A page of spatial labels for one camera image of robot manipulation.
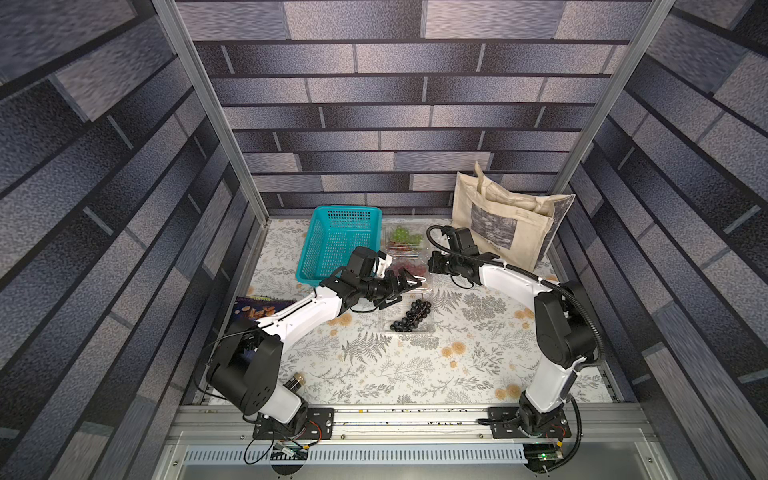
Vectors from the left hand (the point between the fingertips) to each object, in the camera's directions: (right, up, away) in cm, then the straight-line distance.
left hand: (414, 289), depth 79 cm
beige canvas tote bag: (+34, +18, +13) cm, 41 cm away
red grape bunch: (+2, +4, +22) cm, 22 cm away
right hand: (+6, +7, +16) cm, 19 cm away
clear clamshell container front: (-3, +10, +25) cm, 28 cm away
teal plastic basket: (-28, +16, +35) cm, 47 cm away
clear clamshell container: (+5, +1, +15) cm, 16 cm away
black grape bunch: (+2, -8, +9) cm, 12 cm away
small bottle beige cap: (-31, -24, -1) cm, 40 cm away
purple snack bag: (-48, -8, +11) cm, 50 cm away
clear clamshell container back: (-4, -10, +16) cm, 19 cm away
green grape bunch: (-2, +16, +28) cm, 32 cm away
